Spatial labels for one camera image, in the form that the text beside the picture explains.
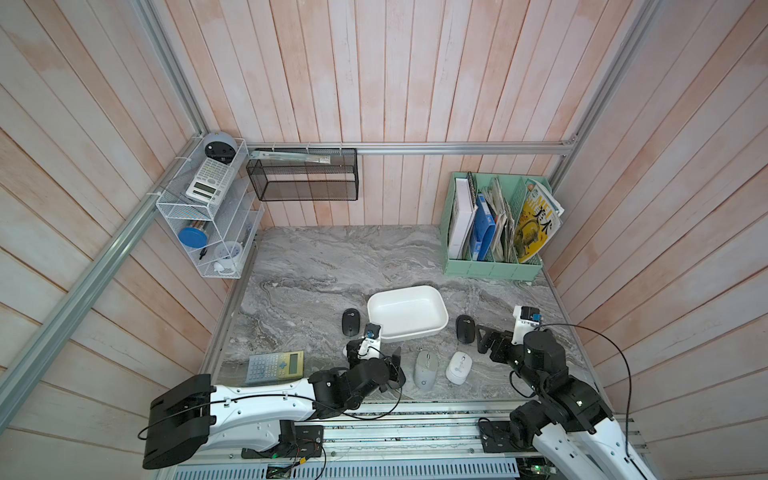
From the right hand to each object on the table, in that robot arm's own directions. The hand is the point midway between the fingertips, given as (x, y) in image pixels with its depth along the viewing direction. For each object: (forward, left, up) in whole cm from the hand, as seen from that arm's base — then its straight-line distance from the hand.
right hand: (488, 327), depth 76 cm
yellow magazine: (+39, -24, +2) cm, 46 cm away
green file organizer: (+51, -18, +6) cm, 54 cm away
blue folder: (+32, -4, +5) cm, 33 cm away
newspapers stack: (+33, -14, -6) cm, 36 cm away
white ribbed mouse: (-6, +6, -14) cm, 16 cm away
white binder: (+34, +3, +10) cm, 35 cm away
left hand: (-4, +28, -5) cm, 28 cm away
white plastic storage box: (+13, +20, -17) cm, 29 cm away
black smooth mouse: (+7, +38, -13) cm, 41 cm away
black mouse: (+6, +3, -12) cm, 14 cm away
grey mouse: (-7, +15, -12) cm, 21 cm away
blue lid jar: (+16, +77, +17) cm, 81 cm away
